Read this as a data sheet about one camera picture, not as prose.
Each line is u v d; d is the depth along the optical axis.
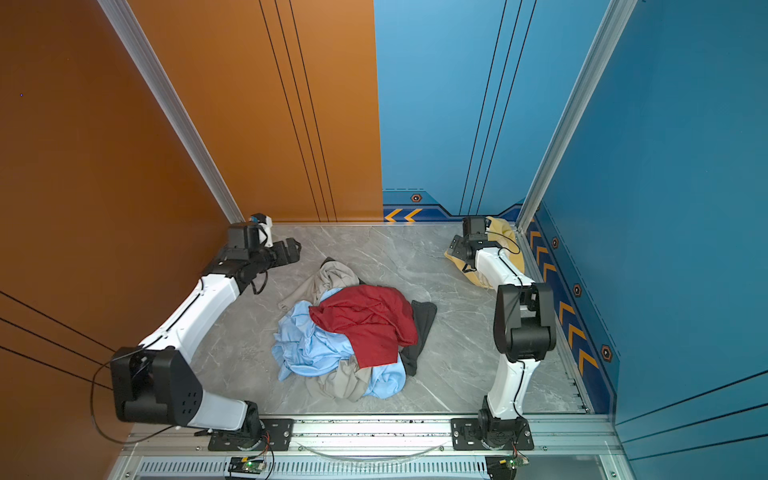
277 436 0.73
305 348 0.77
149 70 0.78
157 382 0.42
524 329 0.51
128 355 0.42
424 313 0.92
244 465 0.71
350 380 0.75
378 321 0.83
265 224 0.77
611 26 0.71
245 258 0.65
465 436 0.72
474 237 0.76
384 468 0.70
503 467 0.70
